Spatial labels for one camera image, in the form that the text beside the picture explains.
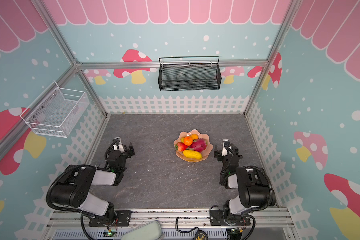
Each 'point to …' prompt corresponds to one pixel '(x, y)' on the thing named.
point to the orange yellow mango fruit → (194, 137)
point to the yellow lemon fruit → (192, 154)
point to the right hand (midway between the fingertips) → (224, 144)
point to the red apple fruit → (180, 146)
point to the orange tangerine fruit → (188, 140)
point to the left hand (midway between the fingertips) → (123, 145)
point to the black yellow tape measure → (200, 235)
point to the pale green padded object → (150, 231)
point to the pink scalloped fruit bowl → (180, 154)
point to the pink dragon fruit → (198, 145)
